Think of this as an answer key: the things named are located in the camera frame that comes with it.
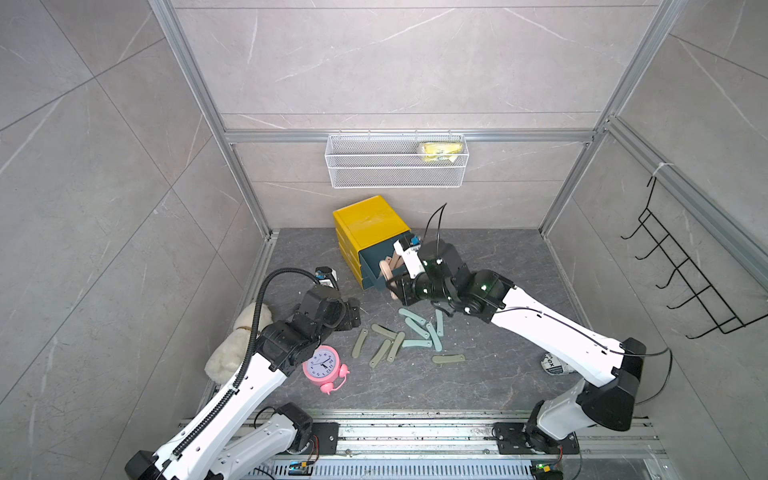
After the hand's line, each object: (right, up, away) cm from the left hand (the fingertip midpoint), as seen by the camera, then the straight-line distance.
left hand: (347, 300), depth 73 cm
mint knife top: (+18, -8, +22) cm, 30 cm away
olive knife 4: (+28, -19, +13) cm, 37 cm away
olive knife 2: (+9, -13, +19) cm, 25 cm away
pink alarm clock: (-8, -21, +10) cm, 25 cm away
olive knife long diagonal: (+13, -15, +17) cm, 26 cm away
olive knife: (+1, -16, +17) cm, 23 cm away
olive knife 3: (+7, -19, +14) cm, 25 cm away
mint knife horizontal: (+20, -16, +17) cm, 31 cm away
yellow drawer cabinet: (+2, +21, +20) cm, 29 cm away
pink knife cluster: (+10, +8, -4) cm, 13 cm away
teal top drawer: (+5, +10, +12) cm, 17 cm away
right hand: (+11, +5, -3) cm, 12 cm away
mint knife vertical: (+26, -10, +20) cm, 35 cm away
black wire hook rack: (+78, +1, -8) cm, 79 cm away
